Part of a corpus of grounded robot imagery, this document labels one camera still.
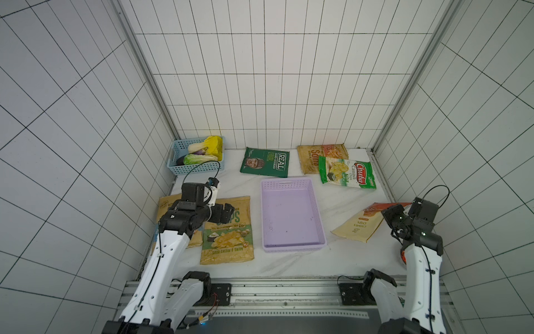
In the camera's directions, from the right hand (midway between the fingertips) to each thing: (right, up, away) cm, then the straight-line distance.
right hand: (378, 205), depth 78 cm
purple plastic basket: (-32, -9, +15) cm, 36 cm away
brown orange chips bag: (-19, +21, +39) cm, 49 cm away
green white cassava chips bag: (-1, +11, +29) cm, 32 cm away
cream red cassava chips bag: (-5, -9, +4) cm, 11 cm away
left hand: (-61, -2, -1) cm, 61 cm away
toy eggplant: (-90, +18, +32) cm, 97 cm away
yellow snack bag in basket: (-71, +26, +32) cm, 82 cm away
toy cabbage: (-79, +18, +28) cm, 86 cm away
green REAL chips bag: (-44, +17, +36) cm, 60 cm away
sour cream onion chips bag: (-59, -17, +7) cm, 62 cm away
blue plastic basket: (-94, +26, +40) cm, 105 cm away
